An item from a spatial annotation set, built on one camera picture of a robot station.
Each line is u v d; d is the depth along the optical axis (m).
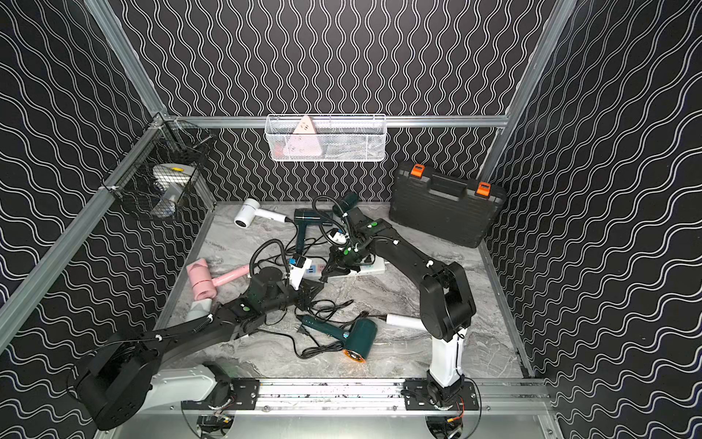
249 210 1.13
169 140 0.95
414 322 0.86
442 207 0.92
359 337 0.81
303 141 0.89
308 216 1.16
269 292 0.64
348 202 1.12
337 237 0.81
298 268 0.72
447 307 0.49
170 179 0.81
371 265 0.97
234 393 0.74
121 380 0.42
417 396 0.73
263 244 0.61
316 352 0.82
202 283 0.90
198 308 0.86
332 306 0.89
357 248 0.65
